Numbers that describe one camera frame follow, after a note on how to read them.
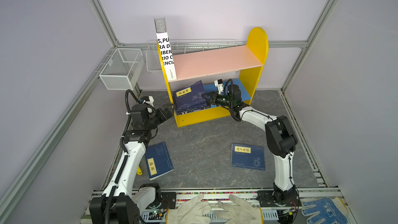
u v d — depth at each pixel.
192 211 0.71
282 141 0.54
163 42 0.55
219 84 0.85
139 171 0.79
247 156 0.87
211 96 0.83
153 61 0.65
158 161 0.85
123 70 1.02
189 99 0.88
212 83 0.86
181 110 0.87
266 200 0.74
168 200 0.74
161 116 0.68
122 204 0.39
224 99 0.80
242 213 0.71
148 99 0.70
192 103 0.87
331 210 0.71
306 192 0.77
